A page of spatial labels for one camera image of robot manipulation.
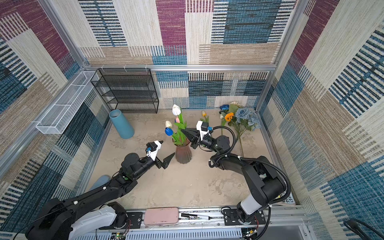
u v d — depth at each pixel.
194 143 0.67
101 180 0.84
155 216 0.73
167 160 0.69
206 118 1.15
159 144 0.66
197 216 0.74
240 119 1.04
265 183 0.45
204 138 0.66
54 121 0.70
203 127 0.62
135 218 0.75
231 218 0.73
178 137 0.80
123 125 0.94
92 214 0.55
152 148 0.63
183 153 0.94
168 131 0.71
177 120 0.75
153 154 0.66
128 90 1.10
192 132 0.69
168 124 0.80
